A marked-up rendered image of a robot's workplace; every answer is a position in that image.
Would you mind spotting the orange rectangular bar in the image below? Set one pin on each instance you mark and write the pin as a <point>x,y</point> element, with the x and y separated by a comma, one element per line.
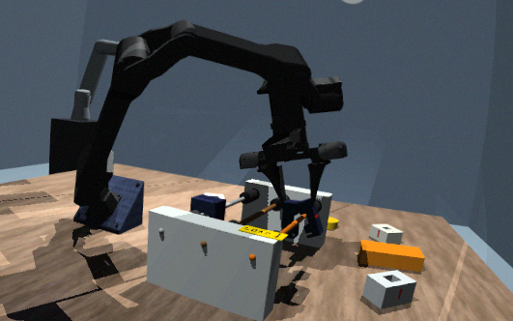
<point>390,256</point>

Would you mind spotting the yellow flat disc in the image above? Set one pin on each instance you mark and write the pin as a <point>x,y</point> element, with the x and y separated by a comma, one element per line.
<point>332,223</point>

